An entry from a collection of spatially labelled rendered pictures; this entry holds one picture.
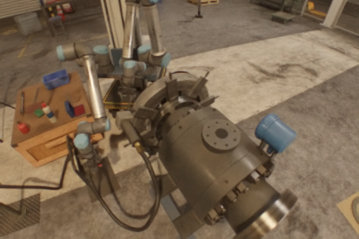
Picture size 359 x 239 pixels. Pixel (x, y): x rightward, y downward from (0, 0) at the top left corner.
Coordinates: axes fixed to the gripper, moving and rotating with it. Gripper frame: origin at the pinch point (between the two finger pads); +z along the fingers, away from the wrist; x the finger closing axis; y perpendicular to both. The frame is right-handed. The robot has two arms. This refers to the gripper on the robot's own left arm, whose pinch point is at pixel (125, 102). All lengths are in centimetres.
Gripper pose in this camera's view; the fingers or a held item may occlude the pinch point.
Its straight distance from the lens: 151.8
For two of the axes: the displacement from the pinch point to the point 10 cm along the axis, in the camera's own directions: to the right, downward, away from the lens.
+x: 9.7, 2.4, -0.9
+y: -1.6, 3.2, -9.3
